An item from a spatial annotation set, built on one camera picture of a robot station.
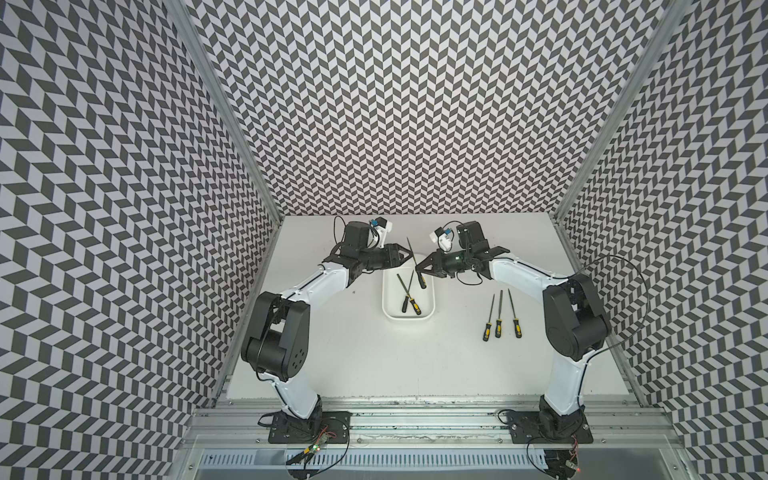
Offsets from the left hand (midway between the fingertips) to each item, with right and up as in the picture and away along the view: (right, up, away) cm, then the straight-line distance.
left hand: (408, 256), depth 87 cm
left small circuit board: (-22, -43, -19) cm, 51 cm away
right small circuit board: (+35, -47, -19) cm, 62 cm away
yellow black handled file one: (+4, -7, 0) cm, 8 cm away
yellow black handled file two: (+1, -15, +9) cm, 17 cm away
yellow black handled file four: (+27, -21, +2) cm, 35 cm away
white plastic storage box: (-1, -14, +9) cm, 16 cm away
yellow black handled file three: (+24, -22, +2) cm, 32 cm away
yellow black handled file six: (+33, -20, +5) cm, 39 cm away
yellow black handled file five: (-1, -14, +7) cm, 16 cm away
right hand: (+3, -4, 0) cm, 5 cm away
